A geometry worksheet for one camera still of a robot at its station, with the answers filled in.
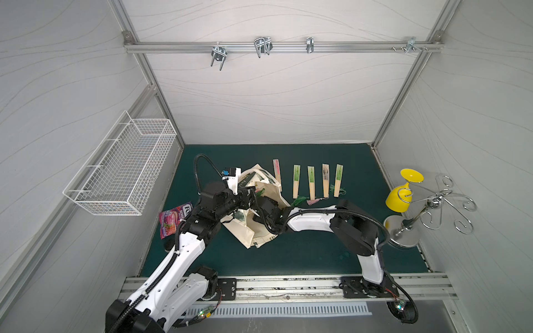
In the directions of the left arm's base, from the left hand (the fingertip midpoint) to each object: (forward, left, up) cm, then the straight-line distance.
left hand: (253, 189), depth 74 cm
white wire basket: (+1, +44, +7) cm, 45 cm away
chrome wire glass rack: (-6, -61, -19) cm, 65 cm away
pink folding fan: (+26, -9, -23) cm, 35 cm away
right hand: (+5, -2, -19) cm, 20 cm away
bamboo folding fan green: (+27, -27, -23) cm, 44 cm away
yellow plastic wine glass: (-5, -49, +3) cm, 50 cm away
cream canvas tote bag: (-11, +3, -4) cm, 12 cm away
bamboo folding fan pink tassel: (+21, -34, -23) cm, 46 cm away
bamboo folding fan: (+27, -19, -23) cm, 40 cm away
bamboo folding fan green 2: (+16, -38, -23) cm, 48 cm away
